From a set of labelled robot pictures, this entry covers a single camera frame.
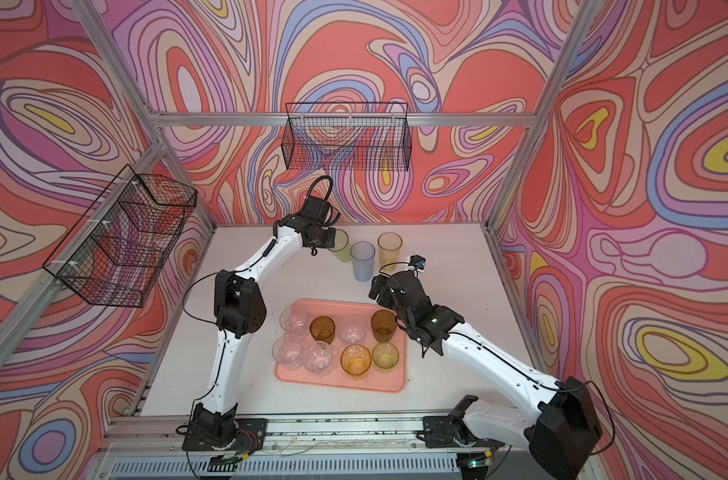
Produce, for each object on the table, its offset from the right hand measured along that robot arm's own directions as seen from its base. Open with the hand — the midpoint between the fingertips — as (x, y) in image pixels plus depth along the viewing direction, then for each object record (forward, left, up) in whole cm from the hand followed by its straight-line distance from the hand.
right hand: (386, 290), depth 80 cm
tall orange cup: (+20, -2, -4) cm, 21 cm away
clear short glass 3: (-4, +10, -17) cm, 20 cm away
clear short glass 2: (-1, +28, -13) cm, 31 cm away
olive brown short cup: (-3, +1, -14) cm, 14 cm away
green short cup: (-12, 0, -16) cm, 20 cm away
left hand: (+25, +17, -5) cm, 31 cm away
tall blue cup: (+20, +7, -8) cm, 22 cm away
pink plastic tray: (-8, +14, -17) cm, 23 cm away
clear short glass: (-10, +29, -14) cm, 34 cm away
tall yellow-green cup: (+20, +13, -4) cm, 24 cm away
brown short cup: (-3, +19, -16) cm, 25 cm away
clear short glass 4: (-12, +20, -16) cm, 28 cm away
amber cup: (-13, +9, -16) cm, 22 cm away
